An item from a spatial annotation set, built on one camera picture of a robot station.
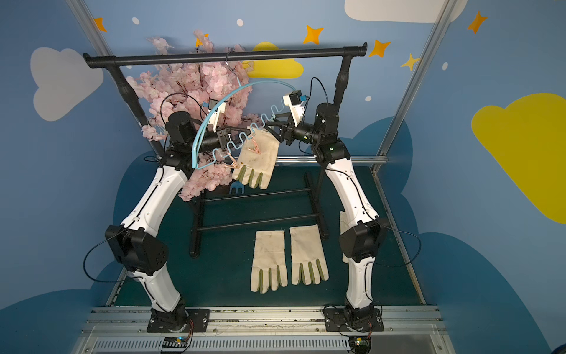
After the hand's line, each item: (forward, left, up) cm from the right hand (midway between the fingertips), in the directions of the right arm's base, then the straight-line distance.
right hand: (273, 119), depth 69 cm
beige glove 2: (-30, +1, -47) cm, 56 cm away
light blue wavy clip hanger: (+1, +22, -18) cm, 29 cm away
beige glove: (-5, +6, -12) cm, 14 cm away
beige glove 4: (-7, -32, -49) cm, 59 cm away
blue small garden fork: (+11, +23, -47) cm, 54 cm away
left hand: (-3, +7, -1) cm, 8 cm away
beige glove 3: (-28, -15, -47) cm, 57 cm away
